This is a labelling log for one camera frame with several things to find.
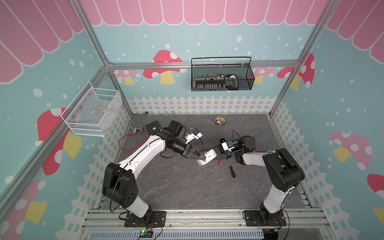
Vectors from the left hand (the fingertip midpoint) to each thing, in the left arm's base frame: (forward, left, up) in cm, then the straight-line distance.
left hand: (200, 159), depth 70 cm
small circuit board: (-27, +26, -26) cm, 46 cm away
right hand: (+4, -4, -2) cm, 6 cm away
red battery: (+10, -13, -23) cm, 28 cm away
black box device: (+36, +35, -21) cm, 54 cm away
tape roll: (+45, -16, -22) cm, 53 cm away
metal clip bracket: (+35, +48, -22) cm, 63 cm away
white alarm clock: (0, -4, +4) cm, 6 cm away
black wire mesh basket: (+50, -10, +12) cm, 52 cm away
